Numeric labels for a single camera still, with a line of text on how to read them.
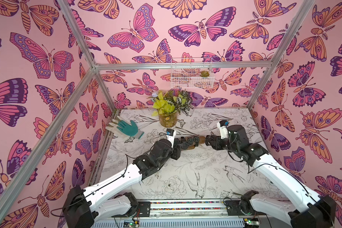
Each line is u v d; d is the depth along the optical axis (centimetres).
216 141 66
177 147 67
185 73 97
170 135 64
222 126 68
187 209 75
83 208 38
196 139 92
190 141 91
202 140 90
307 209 39
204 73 92
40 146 55
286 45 83
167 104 93
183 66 94
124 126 106
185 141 90
